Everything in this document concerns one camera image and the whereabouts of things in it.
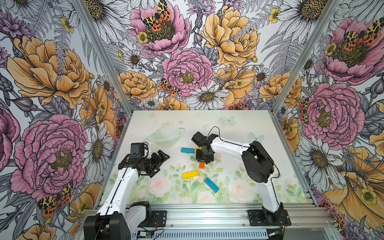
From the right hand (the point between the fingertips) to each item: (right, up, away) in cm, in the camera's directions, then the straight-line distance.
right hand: (202, 163), depth 92 cm
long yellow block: (-7, -6, -3) cm, 9 cm away
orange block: (0, -1, -1) cm, 1 cm away
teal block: (+6, -11, -7) cm, 14 cm away
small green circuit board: (-27, -27, -22) cm, 44 cm away
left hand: (-20, +1, -11) cm, 23 cm away
